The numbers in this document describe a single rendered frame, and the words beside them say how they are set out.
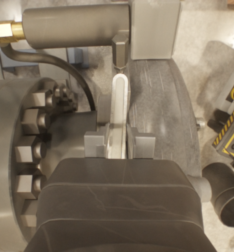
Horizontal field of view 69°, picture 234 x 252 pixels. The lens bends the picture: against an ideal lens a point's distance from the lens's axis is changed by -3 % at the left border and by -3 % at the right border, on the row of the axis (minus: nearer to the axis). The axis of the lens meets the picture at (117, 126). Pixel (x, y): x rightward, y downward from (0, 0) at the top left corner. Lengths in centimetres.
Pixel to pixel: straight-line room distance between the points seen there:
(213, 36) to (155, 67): 98
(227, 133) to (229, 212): 70
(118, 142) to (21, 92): 38
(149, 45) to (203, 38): 94
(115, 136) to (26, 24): 29
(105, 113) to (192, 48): 89
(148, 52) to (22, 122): 32
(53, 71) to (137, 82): 67
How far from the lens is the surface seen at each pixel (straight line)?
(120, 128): 16
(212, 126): 127
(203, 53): 128
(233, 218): 157
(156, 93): 31
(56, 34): 37
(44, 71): 96
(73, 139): 51
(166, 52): 37
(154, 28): 35
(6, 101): 50
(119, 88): 15
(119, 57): 25
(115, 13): 36
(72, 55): 93
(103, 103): 50
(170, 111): 29
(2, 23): 44
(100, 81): 116
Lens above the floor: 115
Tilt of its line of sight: 69 degrees down
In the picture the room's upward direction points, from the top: 178 degrees clockwise
